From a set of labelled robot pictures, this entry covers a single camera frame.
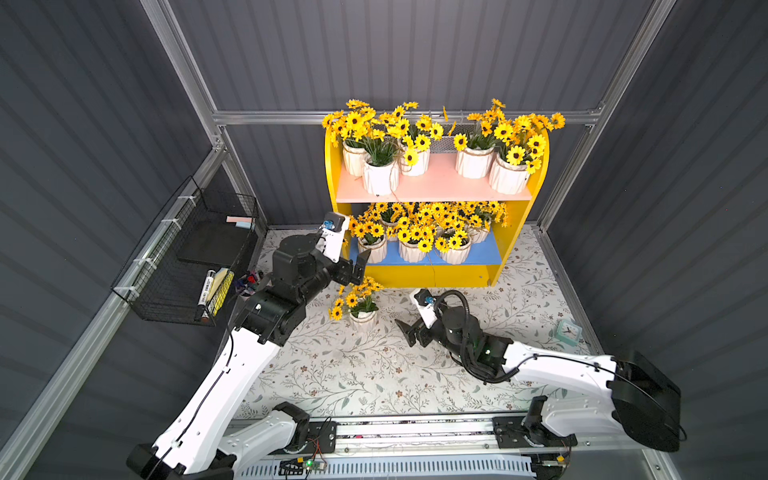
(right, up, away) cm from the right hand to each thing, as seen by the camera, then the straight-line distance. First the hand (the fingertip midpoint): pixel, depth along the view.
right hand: (412, 308), depth 78 cm
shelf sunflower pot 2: (0, +18, +3) cm, 18 cm away
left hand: (-15, +16, -13) cm, 26 cm away
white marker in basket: (-49, +7, -8) cm, 50 cm away
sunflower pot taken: (-16, 0, +11) cm, 19 cm away
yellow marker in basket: (-46, +7, -7) cm, 47 cm away
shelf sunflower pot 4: (+22, +26, +13) cm, 36 cm away
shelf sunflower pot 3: (+11, +17, +2) cm, 20 cm away
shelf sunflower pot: (-11, +19, +7) cm, 23 cm away
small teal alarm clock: (+48, -9, +11) cm, 50 cm away
